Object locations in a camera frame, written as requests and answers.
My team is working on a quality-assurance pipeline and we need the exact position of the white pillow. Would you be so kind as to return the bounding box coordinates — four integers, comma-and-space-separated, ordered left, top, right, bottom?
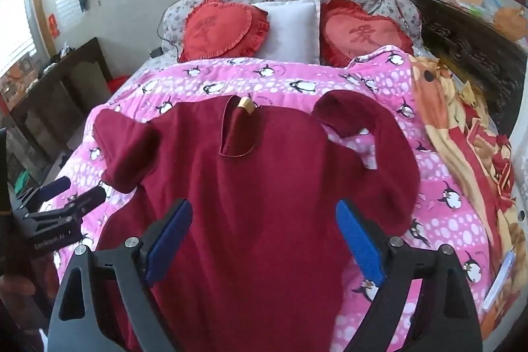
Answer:
252, 0, 321, 65

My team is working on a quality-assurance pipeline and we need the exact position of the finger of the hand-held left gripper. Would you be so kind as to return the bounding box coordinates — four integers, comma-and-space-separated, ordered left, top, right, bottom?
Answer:
25, 186, 107, 229
16, 176, 72, 212

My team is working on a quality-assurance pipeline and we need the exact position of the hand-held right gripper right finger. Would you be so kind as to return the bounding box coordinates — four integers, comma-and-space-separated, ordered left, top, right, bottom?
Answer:
335, 199, 483, 352

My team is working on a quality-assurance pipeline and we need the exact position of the dark wooden desk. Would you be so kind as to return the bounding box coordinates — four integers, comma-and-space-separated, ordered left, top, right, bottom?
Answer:
8, 38, 112, 155

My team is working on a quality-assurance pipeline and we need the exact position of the red heart-shaped pillow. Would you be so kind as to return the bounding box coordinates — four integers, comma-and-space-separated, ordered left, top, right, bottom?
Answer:
319, 0, 414, 68
178, 0, 271, 63

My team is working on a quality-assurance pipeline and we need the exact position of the black charger with cable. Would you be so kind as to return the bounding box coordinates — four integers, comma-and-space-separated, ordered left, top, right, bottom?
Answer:
150, 6, 184, 62

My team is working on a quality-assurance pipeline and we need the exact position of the window with blinds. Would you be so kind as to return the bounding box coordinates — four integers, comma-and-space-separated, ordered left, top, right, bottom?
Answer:
0, 0, 36, 68

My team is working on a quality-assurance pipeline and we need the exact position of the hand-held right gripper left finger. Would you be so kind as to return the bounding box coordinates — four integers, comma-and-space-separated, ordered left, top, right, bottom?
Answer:
49, 199, 194, 352

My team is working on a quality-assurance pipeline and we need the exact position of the orange patterned blanket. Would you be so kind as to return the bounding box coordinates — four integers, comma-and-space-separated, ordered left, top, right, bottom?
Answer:
410, 55, 516, 340

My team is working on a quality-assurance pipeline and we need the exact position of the pink penguin print blanket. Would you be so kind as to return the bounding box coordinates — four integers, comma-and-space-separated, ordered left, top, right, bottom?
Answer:
39, 45, 502, 352

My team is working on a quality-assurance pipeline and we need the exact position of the dark carved wooden cabinet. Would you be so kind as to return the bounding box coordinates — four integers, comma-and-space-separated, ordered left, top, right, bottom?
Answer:
408, 0, 528, 122

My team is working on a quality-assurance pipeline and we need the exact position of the dark red sweater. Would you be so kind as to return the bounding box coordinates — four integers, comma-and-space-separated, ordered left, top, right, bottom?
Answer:
94, 90, 421, 352

